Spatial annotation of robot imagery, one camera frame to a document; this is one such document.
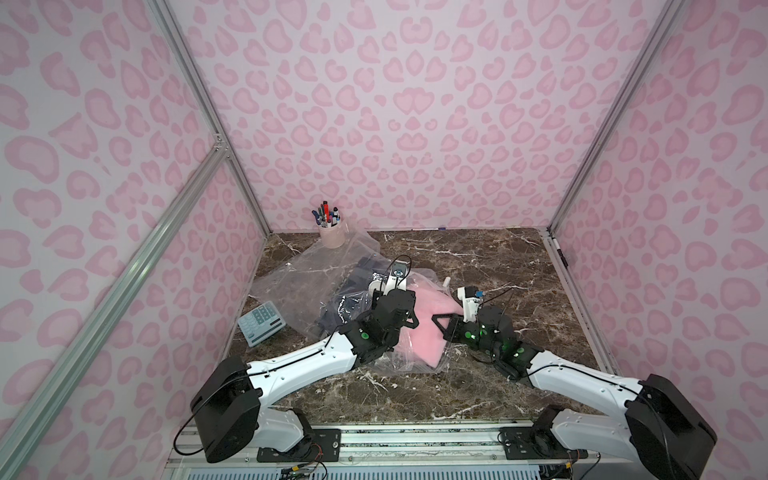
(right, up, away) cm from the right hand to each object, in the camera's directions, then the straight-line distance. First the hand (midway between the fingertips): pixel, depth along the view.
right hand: (432, 318), depth 80 cm
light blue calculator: (-51, -4, +13) cm, 53 cm away
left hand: (-8, +11, -2) cm, 14 cm away
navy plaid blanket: (-22, +5, +2) cm, 22 cm away
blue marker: (-38, +30, +27) cm, 55 cm away
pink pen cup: (-32, +24, +30) cm, 50 cm away
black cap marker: (-31, +31, +28) cm, 52 cm away
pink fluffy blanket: (-2, -6, -2) cm, 6 cm away
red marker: (-34, +32, +24) cm, 53 cm away
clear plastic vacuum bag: (-43, +7, +25) cm, 50 cm away
